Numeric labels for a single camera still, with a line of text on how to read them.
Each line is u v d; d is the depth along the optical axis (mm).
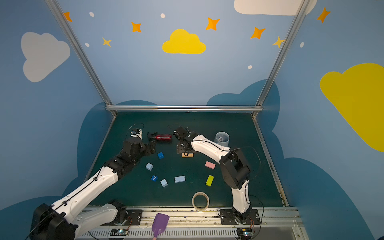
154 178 861
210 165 931
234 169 494
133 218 744
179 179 863
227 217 749
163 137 1040
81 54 847
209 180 863
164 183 836
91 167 975
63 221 383
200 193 813
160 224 732
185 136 666
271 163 995
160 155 954
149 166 904
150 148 746
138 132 715
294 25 752
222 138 1044
